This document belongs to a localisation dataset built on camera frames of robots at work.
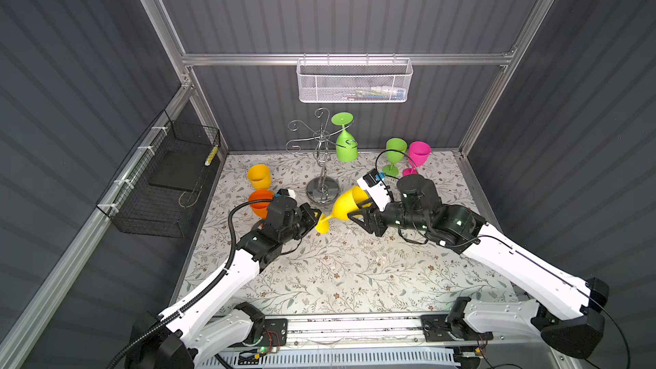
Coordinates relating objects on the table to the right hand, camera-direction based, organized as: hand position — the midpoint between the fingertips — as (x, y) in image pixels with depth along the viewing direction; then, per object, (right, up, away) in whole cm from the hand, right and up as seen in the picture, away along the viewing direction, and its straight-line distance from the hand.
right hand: (354, 213), depth 65 cm
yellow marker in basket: (-45, +16, +18) cm, 51 cm away
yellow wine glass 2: (-2, +2, +3) cm, 4 cm away
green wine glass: (+19, +18, +40) cm, 47 cm away
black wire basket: (-56, +6, +7) cm, 57 cm away
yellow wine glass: (-34, +10, +34) cm, 49 cm away
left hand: (-8, -1, +12) cm, 14 cm away
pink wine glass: (+28, +19, +35) cm, 49 cm away
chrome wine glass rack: (-10, +4, +40) cm, 41 cm away
